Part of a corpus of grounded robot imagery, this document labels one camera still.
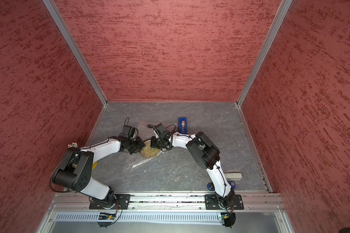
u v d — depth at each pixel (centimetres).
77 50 88
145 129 79
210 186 78
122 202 74
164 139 76
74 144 76
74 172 45
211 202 74
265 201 76
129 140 78
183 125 100
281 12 73
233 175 81
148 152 92
